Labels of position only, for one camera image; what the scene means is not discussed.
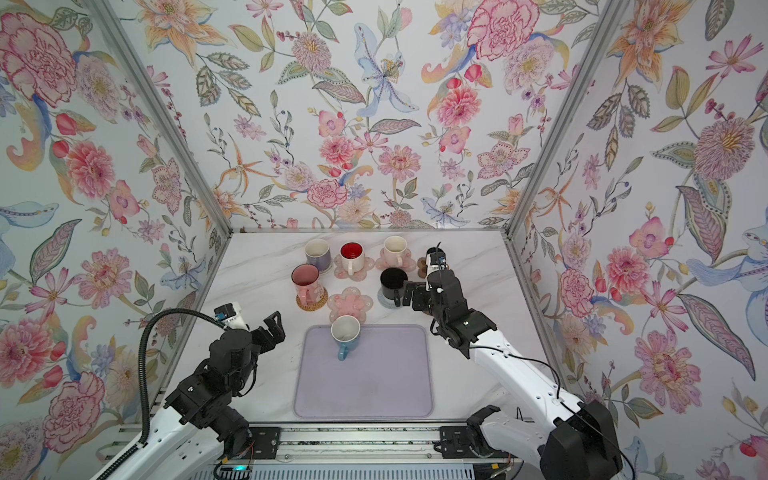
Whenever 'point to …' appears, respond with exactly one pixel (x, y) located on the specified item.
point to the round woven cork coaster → (314, 307)
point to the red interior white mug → (352, 256)
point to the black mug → (392, 280)
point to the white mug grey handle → (317, 253)
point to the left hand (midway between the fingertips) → (273, 321)
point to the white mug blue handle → (345, 329)
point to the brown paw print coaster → (422, 267)
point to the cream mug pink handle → (394, 248)
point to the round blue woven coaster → (388, 302)
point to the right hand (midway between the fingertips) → (419, 281)
